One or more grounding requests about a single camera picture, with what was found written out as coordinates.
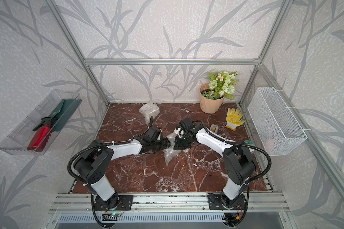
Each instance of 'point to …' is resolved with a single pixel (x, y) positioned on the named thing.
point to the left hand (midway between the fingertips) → (169, 145)
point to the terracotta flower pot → (208, 105)
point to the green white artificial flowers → (221, 85)
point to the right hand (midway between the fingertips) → (173, 147)
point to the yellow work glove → (233, 119)
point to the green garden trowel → (63, 111)
